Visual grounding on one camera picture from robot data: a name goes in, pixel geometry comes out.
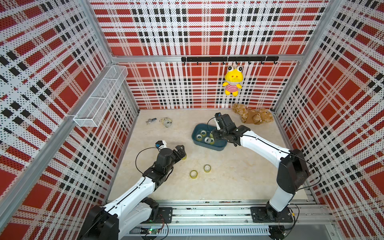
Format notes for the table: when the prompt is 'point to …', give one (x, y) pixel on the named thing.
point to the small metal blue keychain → (150, 121)
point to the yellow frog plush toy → (233, 77)
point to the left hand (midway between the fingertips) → (181, 149)
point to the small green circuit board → (153, 231)
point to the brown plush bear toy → (256, 117)
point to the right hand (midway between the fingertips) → (218, 131)
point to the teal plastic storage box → (218, 145)
